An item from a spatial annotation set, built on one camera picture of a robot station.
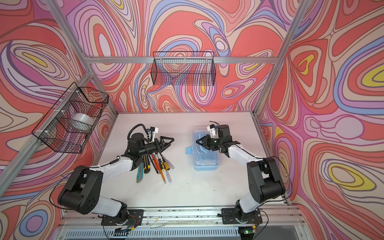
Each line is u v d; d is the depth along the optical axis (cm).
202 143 82
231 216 73
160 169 88
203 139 82
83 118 73
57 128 69
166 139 78
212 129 84
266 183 45
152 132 76
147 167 89
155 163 91
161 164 91
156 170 89
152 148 76
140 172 88
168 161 92
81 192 44
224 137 71
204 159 85
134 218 72
